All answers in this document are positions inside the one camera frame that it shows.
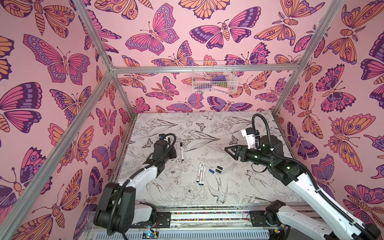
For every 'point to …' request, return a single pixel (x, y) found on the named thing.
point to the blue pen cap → (211, 171)
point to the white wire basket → (203, 83)
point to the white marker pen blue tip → (201, 175)
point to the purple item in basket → (221, 78)
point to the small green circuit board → (149, 235)
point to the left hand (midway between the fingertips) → (174, 146)
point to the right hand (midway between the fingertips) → (229, 147)
